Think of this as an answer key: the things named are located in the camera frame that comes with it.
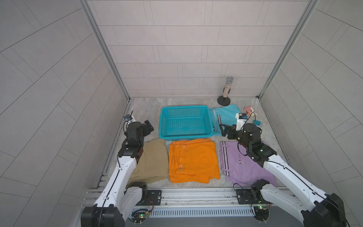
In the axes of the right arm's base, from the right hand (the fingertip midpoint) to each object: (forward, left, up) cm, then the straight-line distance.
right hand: (224, 125), depth 79 cm
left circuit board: (-37, +45, -14) cm, 61 cm away
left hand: (+5, +45, +1) cm, 46 cm away
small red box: (+23, -27, -16) cm, 39 cm away
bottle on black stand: (+36, -11, -18) cm, 41 cm away
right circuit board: (-39, -13, -21) cm, 46 cm away
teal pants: (+19, -8, -16) cm, 26 cm away
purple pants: (-18, -8, -18) cm, 26 cm away
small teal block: (+13, -30, -19) cm, 37 cm away
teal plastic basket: (+16, +22, -17) cm, 32 cm away
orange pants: (-14, +19, -15) cm, 28 cm away
